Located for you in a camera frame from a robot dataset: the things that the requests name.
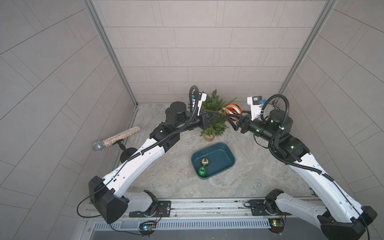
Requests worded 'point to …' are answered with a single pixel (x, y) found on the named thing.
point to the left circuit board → (147, 228)
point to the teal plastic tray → (220, 157)
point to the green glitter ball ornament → (202, 172)
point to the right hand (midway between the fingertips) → (230, 114)
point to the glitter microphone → (99, 146)
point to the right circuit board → (276, 225)
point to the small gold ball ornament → (205, 162)
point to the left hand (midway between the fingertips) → (220, 115)
